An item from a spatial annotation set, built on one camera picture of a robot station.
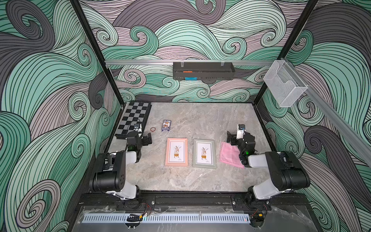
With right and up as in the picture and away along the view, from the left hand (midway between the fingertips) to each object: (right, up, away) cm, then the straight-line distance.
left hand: (142, 132), depth 94 cm
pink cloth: (+57, -14, -4) cm, 59 cm away
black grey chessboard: (-10, +13, +16) cm, 23 cm away
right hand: (+63, +1, -1) cm, 63 cm away
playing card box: (+15, +4, +10) cm, 18 cm away
